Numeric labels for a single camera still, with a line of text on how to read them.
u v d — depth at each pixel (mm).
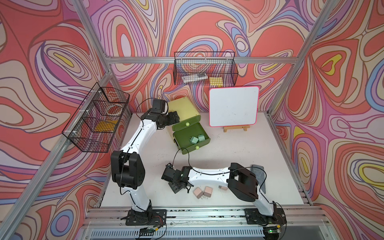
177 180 629
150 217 660
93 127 734
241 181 528
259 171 863
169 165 771
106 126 717
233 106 1007
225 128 1070
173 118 797
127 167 472
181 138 925
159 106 677
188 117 898
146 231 709
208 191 804
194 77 886
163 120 779
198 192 801
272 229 717
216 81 910
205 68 960
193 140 929
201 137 933
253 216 731
